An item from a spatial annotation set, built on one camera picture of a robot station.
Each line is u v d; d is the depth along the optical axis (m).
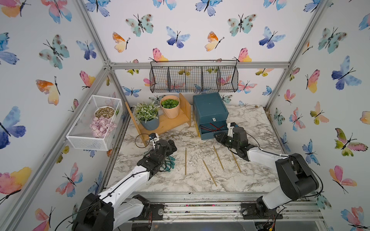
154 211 0.73
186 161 0.91
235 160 0.92
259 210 0.66
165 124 1.02
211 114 0.88
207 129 0.97
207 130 0.97
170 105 0.96
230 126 0.84
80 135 0.63
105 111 0.71
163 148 0.63
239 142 0.71
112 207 0.42
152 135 0.74
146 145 0.98
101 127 0.63
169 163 0.89
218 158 0.93
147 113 0.86
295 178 0.44
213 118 0.89
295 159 0.48
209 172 0.88
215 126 0.98
